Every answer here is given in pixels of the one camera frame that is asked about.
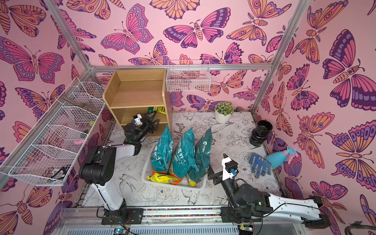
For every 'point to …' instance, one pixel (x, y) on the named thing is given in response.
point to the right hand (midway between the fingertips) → (215, 159)
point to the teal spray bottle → (277, 158)
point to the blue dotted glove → (259, 163)
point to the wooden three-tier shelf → (128, 93)
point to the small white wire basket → (189, 76)
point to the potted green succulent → (223, 110)
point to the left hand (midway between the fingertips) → (161, 114)
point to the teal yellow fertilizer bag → (203, 151)
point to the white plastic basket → (200, 184)
